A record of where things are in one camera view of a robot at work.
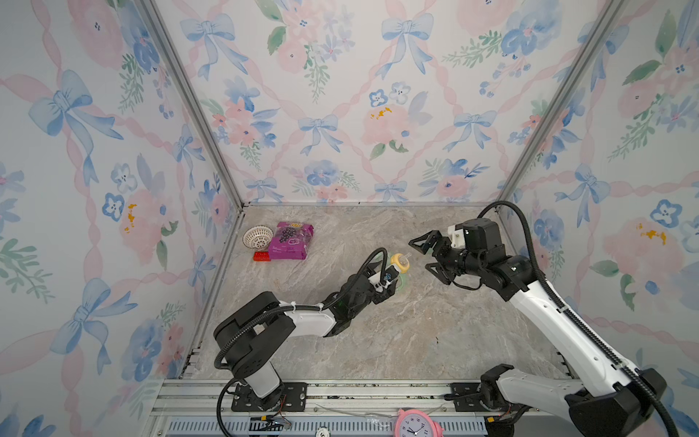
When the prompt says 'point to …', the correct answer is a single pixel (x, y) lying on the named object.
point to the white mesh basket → (258, 238)
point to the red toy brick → (262, 256)
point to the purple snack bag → (291, 240)
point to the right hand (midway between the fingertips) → (418, 251)
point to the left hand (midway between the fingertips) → (389, 268)
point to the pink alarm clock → (417, 422)
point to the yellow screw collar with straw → (401, 261)
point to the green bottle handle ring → (403, 278)
